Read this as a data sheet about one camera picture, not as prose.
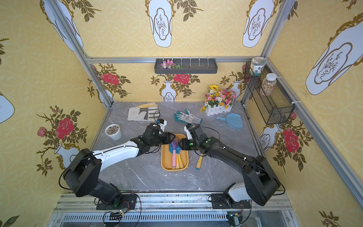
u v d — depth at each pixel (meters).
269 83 0.72
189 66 0.92
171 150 0.92
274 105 0.81
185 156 0.90
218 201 0.73
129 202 0.73
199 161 0.86
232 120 1.10
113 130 0.95
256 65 0.85
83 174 0.44
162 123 0.79
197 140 0.65
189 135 0.73
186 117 1.10
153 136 0.69
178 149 0.89
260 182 0.42
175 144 0.88
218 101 1.01
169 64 0.88
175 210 0.72
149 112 1.13
